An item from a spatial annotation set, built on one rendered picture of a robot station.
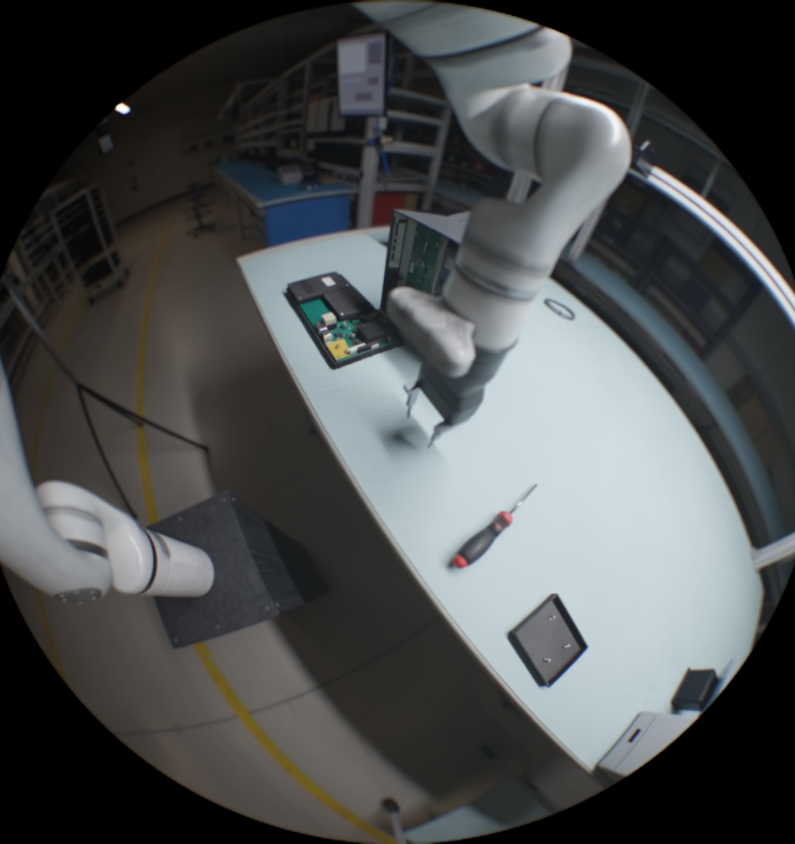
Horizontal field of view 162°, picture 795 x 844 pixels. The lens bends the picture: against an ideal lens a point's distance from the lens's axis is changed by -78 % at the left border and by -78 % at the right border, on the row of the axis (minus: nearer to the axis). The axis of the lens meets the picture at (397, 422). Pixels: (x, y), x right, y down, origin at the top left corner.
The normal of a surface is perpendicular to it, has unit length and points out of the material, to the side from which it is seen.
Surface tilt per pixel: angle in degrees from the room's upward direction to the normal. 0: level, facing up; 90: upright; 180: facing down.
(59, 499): 44
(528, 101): 67
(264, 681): 0
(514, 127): 98
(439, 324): 6
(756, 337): 90
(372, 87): 101
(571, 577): 0
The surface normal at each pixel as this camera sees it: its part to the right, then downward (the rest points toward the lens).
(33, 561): 0.73, 0.64
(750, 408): -0.82, 0.42
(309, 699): 0.13, -0.53
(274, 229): 0.55, 0.74
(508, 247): -0.43, 0.69
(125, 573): 0.32, -0.26
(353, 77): -0.53, 0.78
